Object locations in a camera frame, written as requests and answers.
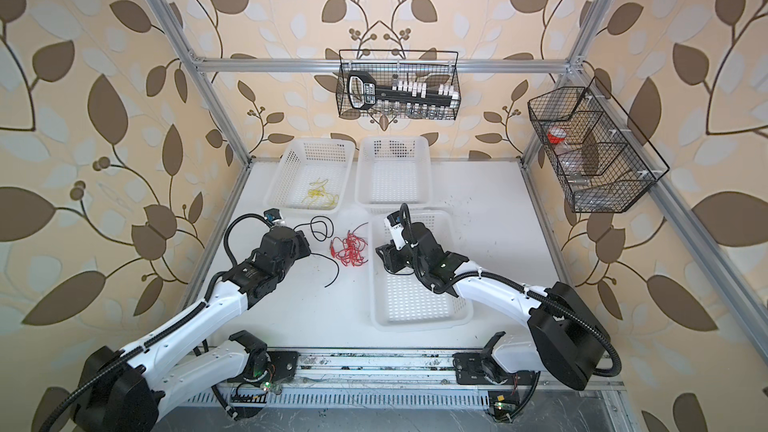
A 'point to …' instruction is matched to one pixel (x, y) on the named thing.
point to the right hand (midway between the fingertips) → (384, 248)
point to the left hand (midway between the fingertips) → (303, 232)
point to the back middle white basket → (393, 171)
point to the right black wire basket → (602, 161)
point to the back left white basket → (311, 176)
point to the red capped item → (556, 135)
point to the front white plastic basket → (404, 302)
